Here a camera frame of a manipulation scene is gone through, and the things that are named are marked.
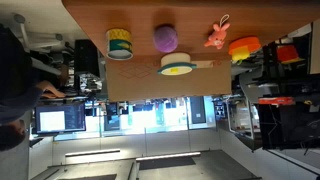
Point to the pink rabbit plush toy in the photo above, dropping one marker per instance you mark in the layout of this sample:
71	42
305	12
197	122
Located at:
217	36

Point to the yellow toy bell pepper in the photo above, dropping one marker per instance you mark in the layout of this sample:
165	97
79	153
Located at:
240	54

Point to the orange toy pan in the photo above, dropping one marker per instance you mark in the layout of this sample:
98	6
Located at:
245	43

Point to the orange and yellow toy block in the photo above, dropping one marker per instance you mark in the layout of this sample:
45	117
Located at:
288	54

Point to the brown cardboard board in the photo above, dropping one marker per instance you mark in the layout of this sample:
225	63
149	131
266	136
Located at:
166	85

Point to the white yellow blue bowl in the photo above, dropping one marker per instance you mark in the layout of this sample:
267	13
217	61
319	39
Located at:
175	63

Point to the purple ball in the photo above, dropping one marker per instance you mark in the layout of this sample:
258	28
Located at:
165	39

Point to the yellow and teal cup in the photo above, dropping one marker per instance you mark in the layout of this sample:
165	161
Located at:
119	44

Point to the long ceiling light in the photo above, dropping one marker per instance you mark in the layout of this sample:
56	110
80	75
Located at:
168	156
92	152

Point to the black computer case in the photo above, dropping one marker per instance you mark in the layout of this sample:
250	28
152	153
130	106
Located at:
86	56

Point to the computer monitor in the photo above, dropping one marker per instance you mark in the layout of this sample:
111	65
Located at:
60	118

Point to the red flat box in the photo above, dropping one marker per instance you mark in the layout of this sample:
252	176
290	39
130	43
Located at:
276	100

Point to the seated person in dark shirt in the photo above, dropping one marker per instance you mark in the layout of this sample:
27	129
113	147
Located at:
13	83

